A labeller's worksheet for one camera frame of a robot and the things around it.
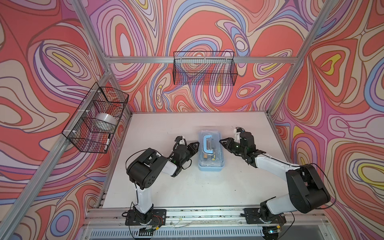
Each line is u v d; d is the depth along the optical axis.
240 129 0.81
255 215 0.74
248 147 0.69
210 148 0.85
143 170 0.50
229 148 0.79
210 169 0.86
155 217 0.72
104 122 0.70
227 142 0.80
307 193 0.44
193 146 0.86
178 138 0.85
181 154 0.73
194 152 0.83
